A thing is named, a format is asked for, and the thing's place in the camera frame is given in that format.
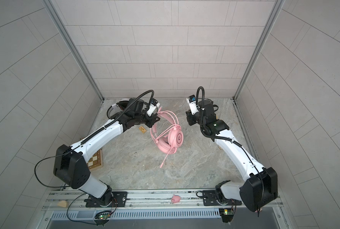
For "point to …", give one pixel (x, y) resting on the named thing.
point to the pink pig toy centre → (175, 199)
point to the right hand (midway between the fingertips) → (187, 111)
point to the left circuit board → (102, 216)
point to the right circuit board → (227, 214)
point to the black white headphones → (117, 108)
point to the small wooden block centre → (142, 129)
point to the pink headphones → (166, 133)
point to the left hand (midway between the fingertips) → (162, 116)
